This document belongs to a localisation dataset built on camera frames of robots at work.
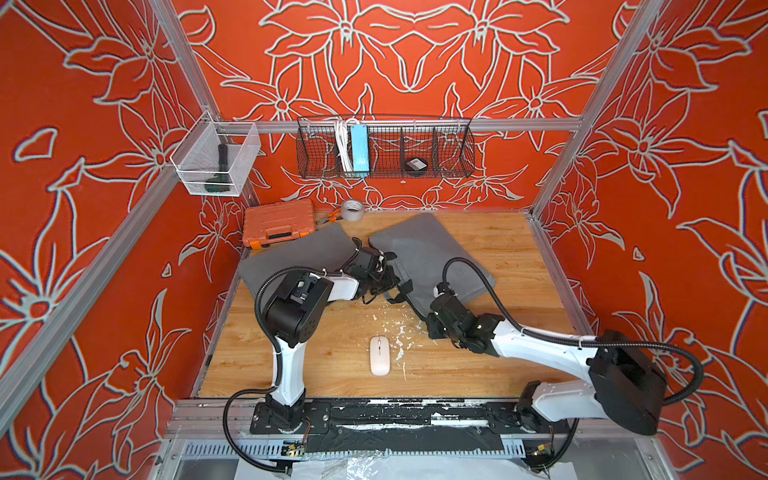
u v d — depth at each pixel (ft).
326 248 3.61
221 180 2.63
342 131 2.87
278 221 3.68
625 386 1.36
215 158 2.89
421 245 3.32
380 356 2.67
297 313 1.73
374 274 2.73
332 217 3.86
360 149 2.94
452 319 2.11
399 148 3.13
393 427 2.37
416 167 3.11
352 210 3.84
